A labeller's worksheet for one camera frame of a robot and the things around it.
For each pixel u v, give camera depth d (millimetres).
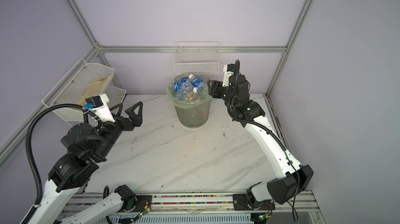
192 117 942
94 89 819
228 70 587
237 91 487
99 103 436
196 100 787
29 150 377
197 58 964
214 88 594
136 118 501
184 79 888
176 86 819
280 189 391
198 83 839
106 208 567
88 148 390
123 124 475
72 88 737
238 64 471
